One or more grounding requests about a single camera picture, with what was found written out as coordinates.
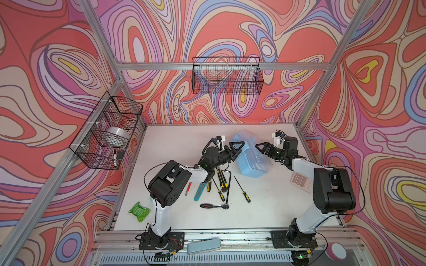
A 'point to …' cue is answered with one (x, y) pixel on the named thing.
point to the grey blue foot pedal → (203, 246)
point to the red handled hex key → (189, 184)
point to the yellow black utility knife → (222, 180)
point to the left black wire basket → (105, 137)
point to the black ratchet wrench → (209, 205)
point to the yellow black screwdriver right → (244, 194)
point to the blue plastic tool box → (253, 162)
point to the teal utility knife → (200, 191)
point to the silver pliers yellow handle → (209, 186)
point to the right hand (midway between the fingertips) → (260, 151)
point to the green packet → (140, 212)
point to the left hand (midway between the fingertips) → (246, 147)
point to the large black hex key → (228, 184)
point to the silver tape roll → (123, 132)
